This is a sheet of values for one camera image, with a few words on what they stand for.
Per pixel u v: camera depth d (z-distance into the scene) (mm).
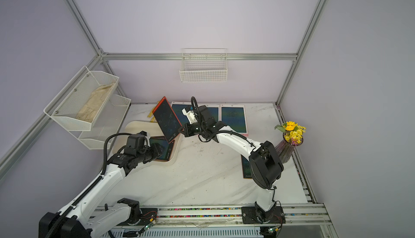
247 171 879
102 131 910
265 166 470
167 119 843
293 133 732
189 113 752
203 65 1063
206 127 661
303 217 748
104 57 928
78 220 400
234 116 1144
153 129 899
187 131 717
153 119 904
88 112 750
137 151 626
